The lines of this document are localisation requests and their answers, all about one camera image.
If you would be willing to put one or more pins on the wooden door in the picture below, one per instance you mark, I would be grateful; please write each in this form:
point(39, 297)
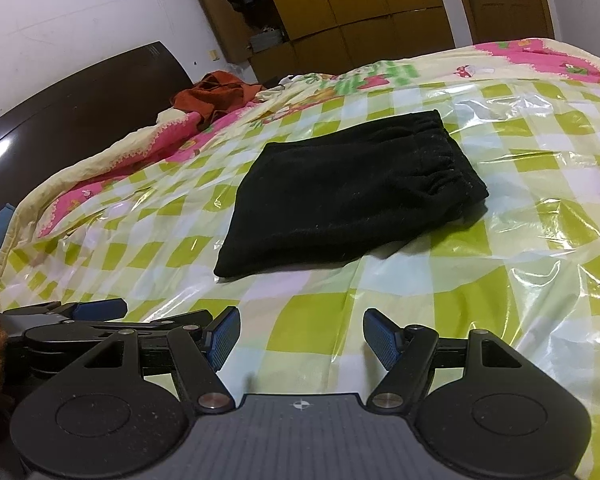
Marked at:
point(505, 0)

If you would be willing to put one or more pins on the black pants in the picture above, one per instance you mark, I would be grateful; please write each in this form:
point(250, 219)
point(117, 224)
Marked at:
point(350, 190)

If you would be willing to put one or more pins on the rust red garment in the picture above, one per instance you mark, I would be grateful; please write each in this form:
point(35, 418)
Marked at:
point(215, 95)

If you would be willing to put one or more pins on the wooden wardrobe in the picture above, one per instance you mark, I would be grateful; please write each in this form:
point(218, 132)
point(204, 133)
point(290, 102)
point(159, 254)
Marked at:
point(360, 5)

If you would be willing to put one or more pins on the printed checkered blanket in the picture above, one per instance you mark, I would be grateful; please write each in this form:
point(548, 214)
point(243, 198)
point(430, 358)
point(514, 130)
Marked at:
point(480, 270)

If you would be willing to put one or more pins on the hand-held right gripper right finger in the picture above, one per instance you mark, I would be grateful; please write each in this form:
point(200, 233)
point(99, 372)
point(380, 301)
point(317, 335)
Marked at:
point(382, 342)

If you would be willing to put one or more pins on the white cloth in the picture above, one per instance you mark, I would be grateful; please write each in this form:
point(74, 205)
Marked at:
point(282, 81)

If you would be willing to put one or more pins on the blue cloth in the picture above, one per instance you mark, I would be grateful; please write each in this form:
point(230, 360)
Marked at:
point(2, 227)

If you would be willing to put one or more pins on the wall socket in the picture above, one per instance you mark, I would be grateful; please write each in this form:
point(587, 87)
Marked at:
point(212, 54)

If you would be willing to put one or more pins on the grey bag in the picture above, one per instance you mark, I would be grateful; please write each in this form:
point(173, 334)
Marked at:
point(267, 39)

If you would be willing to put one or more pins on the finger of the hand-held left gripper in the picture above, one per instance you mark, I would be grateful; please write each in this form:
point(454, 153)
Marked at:
point(100, 309)
point(80, 334)

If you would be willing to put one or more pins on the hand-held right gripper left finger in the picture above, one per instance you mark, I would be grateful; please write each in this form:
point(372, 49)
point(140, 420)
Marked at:
point(224, 340)

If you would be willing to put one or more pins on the dark brown headboard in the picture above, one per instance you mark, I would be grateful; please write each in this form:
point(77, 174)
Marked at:
point(80, 115)

